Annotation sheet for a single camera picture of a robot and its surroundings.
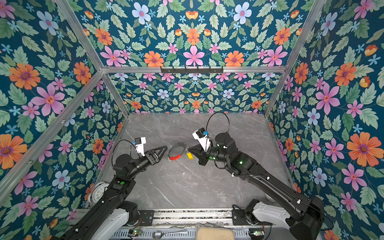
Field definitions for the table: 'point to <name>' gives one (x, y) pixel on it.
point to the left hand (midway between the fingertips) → (165, 147)
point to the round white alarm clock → (97, 192)
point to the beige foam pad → (214, 233)
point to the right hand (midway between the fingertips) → (189, 148)
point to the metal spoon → (158, 234)
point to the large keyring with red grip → (175, 157)
